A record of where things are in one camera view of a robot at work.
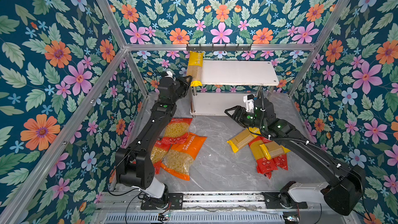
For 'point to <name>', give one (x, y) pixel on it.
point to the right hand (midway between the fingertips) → (227, 112)
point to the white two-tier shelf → (225, 83)
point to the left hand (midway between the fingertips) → (194, 70)
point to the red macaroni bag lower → (158, 152)
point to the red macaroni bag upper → (176, 131)
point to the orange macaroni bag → (178, 159)
